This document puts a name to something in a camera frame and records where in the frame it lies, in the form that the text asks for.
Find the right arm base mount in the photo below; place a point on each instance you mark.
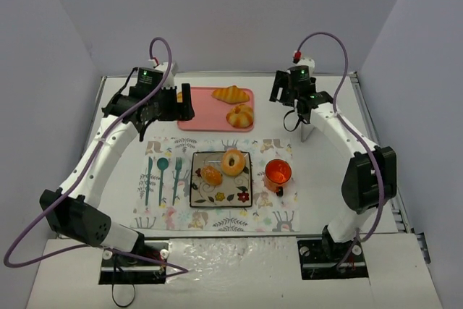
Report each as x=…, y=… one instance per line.
x=323, y=259

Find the long croissant bread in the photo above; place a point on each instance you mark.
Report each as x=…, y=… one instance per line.
x=231, y=95

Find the square floral ceramic plate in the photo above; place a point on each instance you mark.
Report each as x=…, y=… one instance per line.
x=231, y=192

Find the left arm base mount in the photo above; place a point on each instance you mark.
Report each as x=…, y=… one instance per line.
x=119, y=269

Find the teal plastic fork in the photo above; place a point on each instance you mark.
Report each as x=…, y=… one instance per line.
x=177, y=170

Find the round twisted bread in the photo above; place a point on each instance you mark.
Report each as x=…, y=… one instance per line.
x=241, y=116

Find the sesame bread roll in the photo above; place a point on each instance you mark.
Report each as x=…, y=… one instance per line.
x=211, y=175

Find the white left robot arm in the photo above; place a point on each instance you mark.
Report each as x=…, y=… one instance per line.
x=72, y=210

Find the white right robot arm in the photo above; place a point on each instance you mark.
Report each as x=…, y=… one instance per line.
x=370, y=178

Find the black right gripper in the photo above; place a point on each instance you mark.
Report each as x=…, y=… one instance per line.
x=283, y=89

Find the sugared ring donut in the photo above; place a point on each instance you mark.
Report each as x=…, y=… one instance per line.
x=233, y=163

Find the teal plastic spoon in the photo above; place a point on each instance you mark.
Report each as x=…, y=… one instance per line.
x=162, y=165

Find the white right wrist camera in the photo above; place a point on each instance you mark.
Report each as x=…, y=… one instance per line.
x=300, y=60

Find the pink tray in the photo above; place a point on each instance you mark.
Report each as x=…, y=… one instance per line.
x=210, y=113

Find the floral patterned placemat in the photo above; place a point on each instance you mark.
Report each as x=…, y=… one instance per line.
x=268, y=212

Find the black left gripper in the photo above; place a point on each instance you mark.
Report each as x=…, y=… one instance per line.
x=174, y=103

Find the orange mug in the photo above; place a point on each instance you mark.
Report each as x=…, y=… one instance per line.
x=276, y=175

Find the teal plastic knife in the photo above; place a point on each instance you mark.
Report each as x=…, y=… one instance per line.
x=147, y=184

